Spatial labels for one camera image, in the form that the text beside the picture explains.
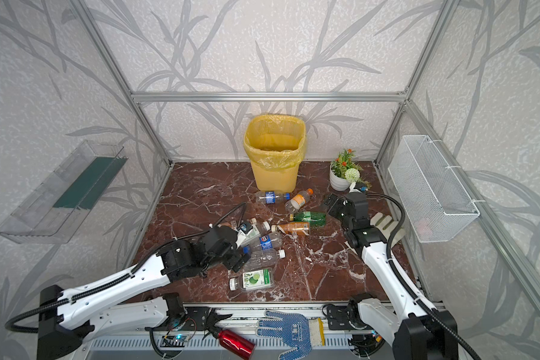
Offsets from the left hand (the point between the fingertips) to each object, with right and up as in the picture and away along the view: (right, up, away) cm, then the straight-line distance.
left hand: (245, 238), depth 75 cm
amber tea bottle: (+20, 0, +15) cm, 25 cm away
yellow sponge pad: (+24, -29, -4) cm, 38 cm away
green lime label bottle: (+2, -16, +4) cm, 17 cm away
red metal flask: (-1, -29, -9) cm, 30 cm away
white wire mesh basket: (+56, +13, -13) cm, 59 cm away
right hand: (+31, +15, +8) cm, 35 cm away
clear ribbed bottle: (+5, -9, +7) cm, 13 cm away
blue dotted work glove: (+17, -28, -4) cm, 33 cm away
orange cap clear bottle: (+20, +11, +24) cm, 33 cm away
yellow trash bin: (+9, +37, +34) cm, 51 cm away
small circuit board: (-23, -33, -3) cm, 40 cm away
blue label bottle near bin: (+7, +12, +25) cm, 29 cm away
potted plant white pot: (+40, +24, +24) cm, 53 cm away
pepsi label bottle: (+5, -4, +11) cm, 13 cm away
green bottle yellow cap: (+26, +3, +19) cm, 33 cm away
